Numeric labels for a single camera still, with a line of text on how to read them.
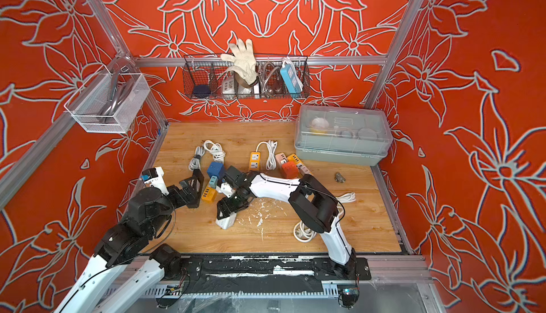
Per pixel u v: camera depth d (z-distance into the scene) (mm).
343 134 939
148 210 489
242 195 656
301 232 779
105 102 777
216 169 904
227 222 788
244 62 885
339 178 953
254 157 1016
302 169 921
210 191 898
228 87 941
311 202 518
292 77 878
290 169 908
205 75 982
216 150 1068
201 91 966
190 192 619
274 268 743
